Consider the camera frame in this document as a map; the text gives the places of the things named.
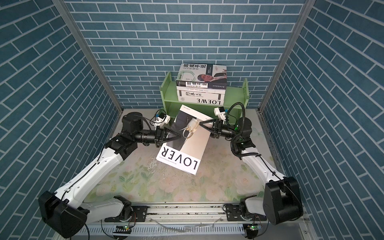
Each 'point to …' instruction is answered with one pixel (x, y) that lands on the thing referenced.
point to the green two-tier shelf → (235, 100)
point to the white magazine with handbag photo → (185, 152)
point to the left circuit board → (124, 229)
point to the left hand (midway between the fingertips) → (177, 141)
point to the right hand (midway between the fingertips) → (199, 127)
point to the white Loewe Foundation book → (202, 101)
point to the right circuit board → (252, 226)
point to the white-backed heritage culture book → (200, 95)
